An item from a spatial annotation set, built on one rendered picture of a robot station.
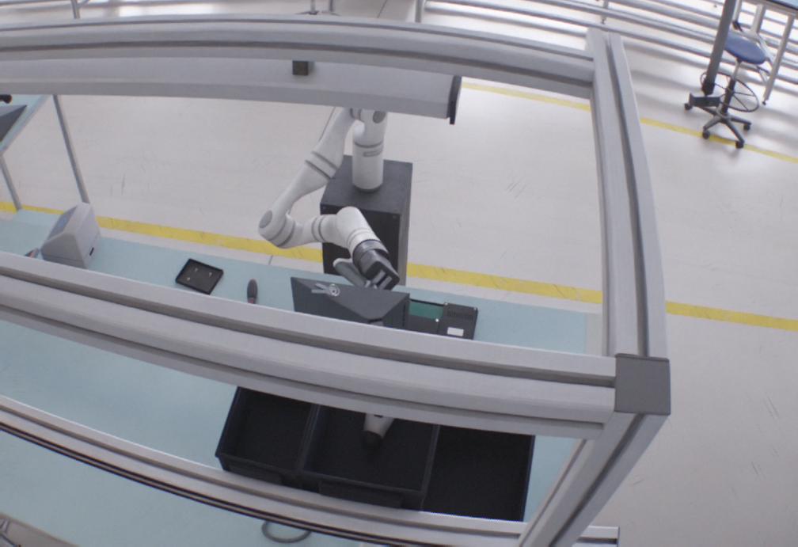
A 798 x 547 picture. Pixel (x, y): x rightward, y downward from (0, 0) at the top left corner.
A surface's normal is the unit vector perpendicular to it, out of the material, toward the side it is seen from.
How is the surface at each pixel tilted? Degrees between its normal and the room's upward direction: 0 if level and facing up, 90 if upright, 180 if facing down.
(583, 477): 90
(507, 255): 0
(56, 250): 90
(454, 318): 0
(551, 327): 0
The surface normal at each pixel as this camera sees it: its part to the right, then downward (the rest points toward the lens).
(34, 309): -0.17, 0.72
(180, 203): 0.04, -0.68
